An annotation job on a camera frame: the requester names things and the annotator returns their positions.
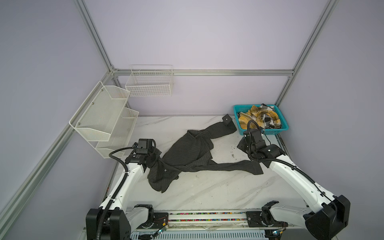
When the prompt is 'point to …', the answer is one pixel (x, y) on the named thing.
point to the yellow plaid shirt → (266, 116)
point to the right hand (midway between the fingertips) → (240, 142)
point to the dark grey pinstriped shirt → (191, 152)
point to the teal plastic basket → (239, 108)
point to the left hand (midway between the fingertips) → (157, 154)
